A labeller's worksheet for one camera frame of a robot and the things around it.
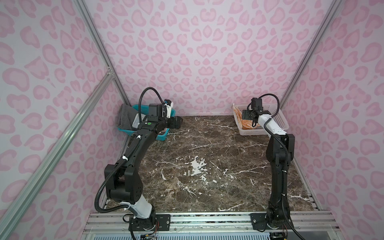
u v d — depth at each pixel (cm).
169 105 75
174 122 75
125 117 102
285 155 59
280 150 62
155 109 64
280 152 62
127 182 44
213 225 73
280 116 108
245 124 107
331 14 71
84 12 70
